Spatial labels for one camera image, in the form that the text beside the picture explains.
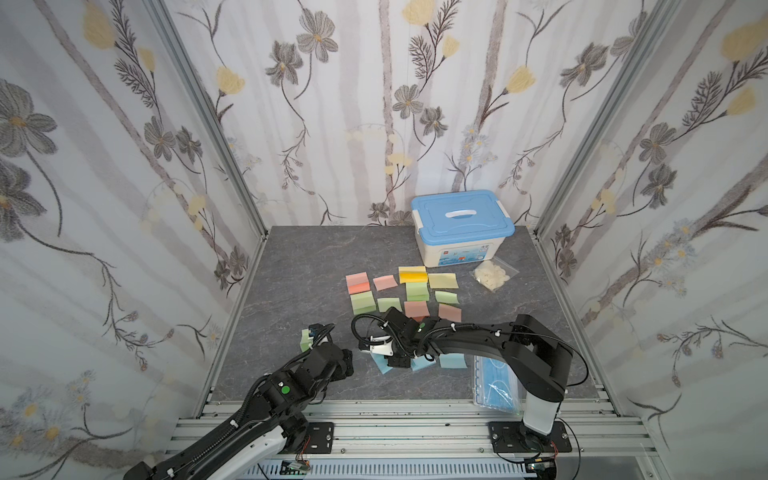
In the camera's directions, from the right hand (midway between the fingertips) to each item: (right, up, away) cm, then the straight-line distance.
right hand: (389, 340), depth 87 cm
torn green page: (-1, +9, +16) cm, 18 cm away
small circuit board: (-23, -26, -17) cm, 38 cm away
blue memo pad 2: (+9, -5, -5) cm, 11 cm away
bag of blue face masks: (+29, -10, -7) cm, 32 cm away
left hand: (-12, -3, -6) cm, 14 cm away
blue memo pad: (-2, -6, -3) cm, 7 cm away
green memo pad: (+10, +13, +15) cm, 22 cm away
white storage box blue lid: (+24, +35, +10) cm, 43 cm away
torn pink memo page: (+21, +6, +11) cm, 24 cm away
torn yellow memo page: (+20, +16, +19) cm, 32 cm away
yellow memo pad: (+8, +19, +19) cm, 28 cm away
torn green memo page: (+20, +11, +15) cm, 27 cm away
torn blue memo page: (+19, -5, -2) cm, 20 cm away
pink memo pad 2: (+9, +7, +8) cm, 14 cm away
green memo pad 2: (-9, +10, +11) cm, 17 cm away
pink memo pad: (-11, +16, +15) cm, 25 cm away
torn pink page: (-1, +16, +18) cm, 24 cm away
